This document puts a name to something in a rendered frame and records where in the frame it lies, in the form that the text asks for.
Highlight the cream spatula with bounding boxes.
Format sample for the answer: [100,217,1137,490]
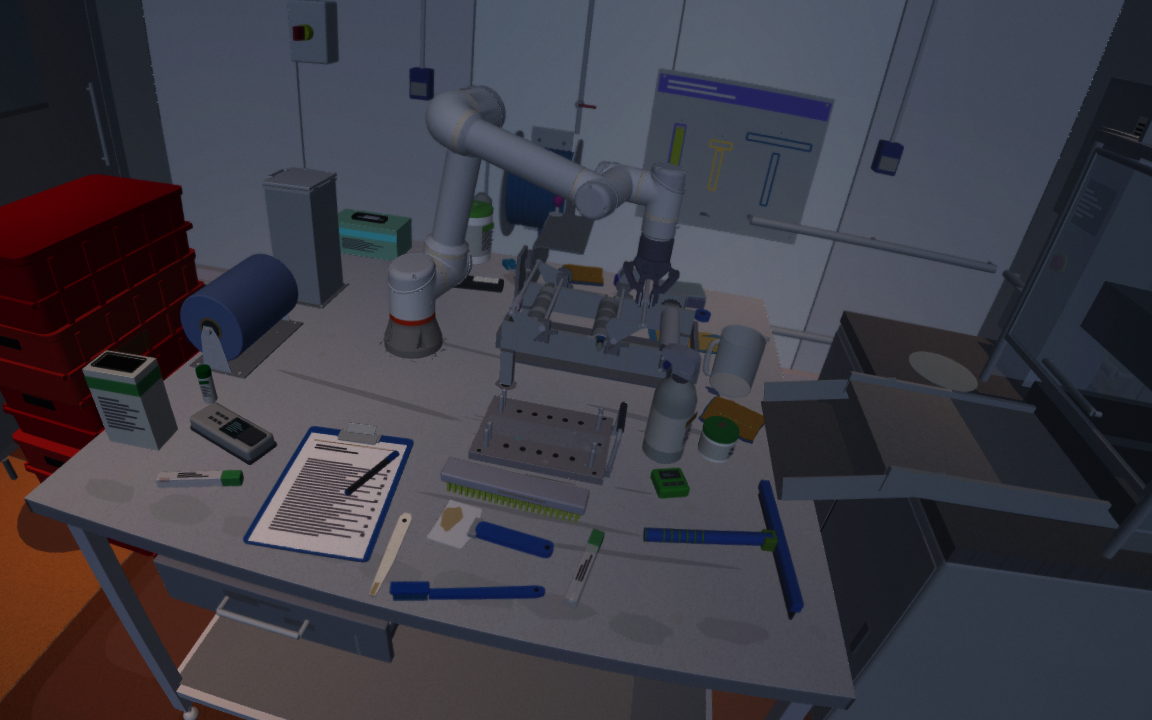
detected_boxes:
[368,512,414,599]

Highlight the brown sponge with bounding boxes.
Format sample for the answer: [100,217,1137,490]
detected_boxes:
[701,396,766,442]

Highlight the dark grey printing press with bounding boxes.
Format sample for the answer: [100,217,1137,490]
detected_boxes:
[760,78,1152,720]

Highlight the black pen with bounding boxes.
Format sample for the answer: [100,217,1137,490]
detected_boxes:
[343,449,403,498]

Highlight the blue paper roll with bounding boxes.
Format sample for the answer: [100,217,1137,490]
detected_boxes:
[179,252,300,354]

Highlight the white box green stripe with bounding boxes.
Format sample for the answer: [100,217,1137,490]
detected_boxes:
[82,349,180,452]

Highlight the grey tool shadow board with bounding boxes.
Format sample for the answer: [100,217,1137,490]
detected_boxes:
[641,69,835,246]

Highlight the white marker green cap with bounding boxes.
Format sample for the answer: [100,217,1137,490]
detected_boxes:
[565,529,606,606]
[156,468,245,490]

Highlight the grey brush green bristles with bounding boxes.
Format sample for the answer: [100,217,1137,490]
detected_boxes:
[439,457,592,525]

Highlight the grey wall rail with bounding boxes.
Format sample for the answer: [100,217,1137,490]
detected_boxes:
[747,214,1000,275]

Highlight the grey roller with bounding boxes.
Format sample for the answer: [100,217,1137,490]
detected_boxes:
[518,292,579,325]
[588,308,659,346]

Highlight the grey switch box red button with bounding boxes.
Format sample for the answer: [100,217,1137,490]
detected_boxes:
[286,0,340,66]

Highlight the white bottle green band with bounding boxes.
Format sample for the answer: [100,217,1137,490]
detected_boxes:
[465,193,496,267]

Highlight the white mug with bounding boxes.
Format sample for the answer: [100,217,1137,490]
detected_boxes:
[702,323,768,399]

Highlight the blue clipboard with paper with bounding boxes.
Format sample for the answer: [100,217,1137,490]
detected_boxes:
[242,421,416,564]

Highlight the dark cabinet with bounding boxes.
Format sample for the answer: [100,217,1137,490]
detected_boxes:
[0,0,173,521]

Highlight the blue flat wrench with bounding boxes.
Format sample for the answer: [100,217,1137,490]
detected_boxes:
[389,579,547,604]

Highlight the red crate with lid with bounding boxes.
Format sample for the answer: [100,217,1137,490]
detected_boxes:
[0,174,188,302]

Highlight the blue squeegee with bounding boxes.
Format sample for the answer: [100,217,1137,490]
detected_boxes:
[642,479,806,620]

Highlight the grey handheld meter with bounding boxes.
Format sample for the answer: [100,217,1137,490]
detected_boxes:
[188,402,279,466]

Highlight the grey metal bin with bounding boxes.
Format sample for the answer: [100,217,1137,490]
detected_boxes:
[262,166,346,309]

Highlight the grey roll holder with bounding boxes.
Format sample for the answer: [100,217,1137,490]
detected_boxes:
[197,316,305,380]

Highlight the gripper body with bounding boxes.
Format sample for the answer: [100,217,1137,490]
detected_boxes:
[637,237,679,279]

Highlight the grey roller machine body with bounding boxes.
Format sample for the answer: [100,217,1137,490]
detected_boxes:
[494,258,709,393]

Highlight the white jar green lid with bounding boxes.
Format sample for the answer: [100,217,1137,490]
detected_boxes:
[697,415,742,464]

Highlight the grey perforated wash rack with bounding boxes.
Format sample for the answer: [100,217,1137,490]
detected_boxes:
[468,394,630,487]

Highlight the grey table drawer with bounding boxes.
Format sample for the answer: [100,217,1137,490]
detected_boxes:
[152,554,400,664]

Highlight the blue handled scraper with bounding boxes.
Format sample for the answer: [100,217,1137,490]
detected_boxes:
[427,500,556,560]

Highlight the white spray bottle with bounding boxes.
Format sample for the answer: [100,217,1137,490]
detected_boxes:
[642,346,700,465]

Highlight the teal tissue box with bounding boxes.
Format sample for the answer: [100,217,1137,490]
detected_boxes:
[337,207,414,262]

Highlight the grey work table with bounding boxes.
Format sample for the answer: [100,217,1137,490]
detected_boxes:
[24,255,858,720]

